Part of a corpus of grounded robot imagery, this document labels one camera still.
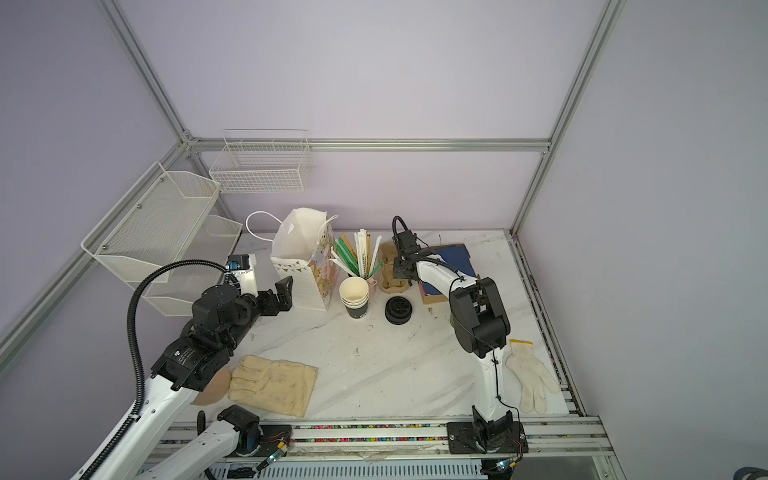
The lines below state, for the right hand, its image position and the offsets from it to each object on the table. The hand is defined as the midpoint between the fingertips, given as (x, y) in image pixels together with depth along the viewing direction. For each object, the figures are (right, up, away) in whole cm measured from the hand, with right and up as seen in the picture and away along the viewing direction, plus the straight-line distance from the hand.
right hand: (397, 270), depth 101 cm
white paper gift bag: (-32, +7, +1) cm, 33 cm away
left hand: (-31, -2, -30) cm, 43 cm away
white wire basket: (-44, +36, -5) cm, 57 cm away
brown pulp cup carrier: (-3, -5, +3) cm, 6 cm away
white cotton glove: (+38, -29, -17) cm, 51 cm away
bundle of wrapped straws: (-14, +5, -5) cm, 15 cm away
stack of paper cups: (-14, -7, -8) cm, 17 cm away
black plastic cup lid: (0, -13, -7) cm, 14 cm away
